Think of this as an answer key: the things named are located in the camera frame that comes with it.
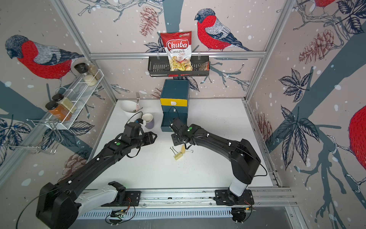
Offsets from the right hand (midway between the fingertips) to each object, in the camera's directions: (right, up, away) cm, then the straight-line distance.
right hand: (176, 137), depth 84 cm
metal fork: (-30, +26, +19) cm, 44 cm away
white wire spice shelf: (-57, +25, -3) cm, 62 cm away
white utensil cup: (-37, +17, +21) cm, 46 cm away
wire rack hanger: (-61, -2, -15) cm, 63 cm away
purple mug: (-19, +10, +11) cm, 24 cm away
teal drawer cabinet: (-2, +25, +5) cm, 25 cm away
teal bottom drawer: (-9, +11, +25) cm, 29 cm away
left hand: (-11, +3, -4) cm, 12 cm away
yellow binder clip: (+4, -11, +8) cm, 14 cm away
